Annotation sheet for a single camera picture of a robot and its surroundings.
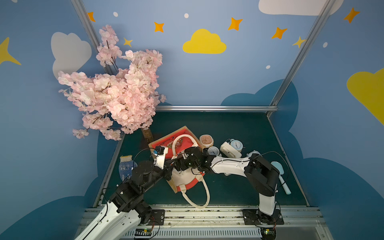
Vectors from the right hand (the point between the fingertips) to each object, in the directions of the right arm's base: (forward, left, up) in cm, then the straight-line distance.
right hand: (178, 160), depth 86 cm
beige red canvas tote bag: (-9, -2, -7) cm, 11 cm away
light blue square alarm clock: (+9, -44, -4) cm, 45 cm away
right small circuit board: (-31, -49, -12) cm, 59 cm away
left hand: (-7, -1, +16) cm, 18 cm away
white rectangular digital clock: (+11, -30, -2) cm, 32 cm away
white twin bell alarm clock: (+11, -22, -5) cm, 25 cm away
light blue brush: (+1, -64, -10) cm, 65 cm away
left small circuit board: (-35, +14, -11) cm, 39 cm away
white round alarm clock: (+17, -37, -4) cm, 41 cm away
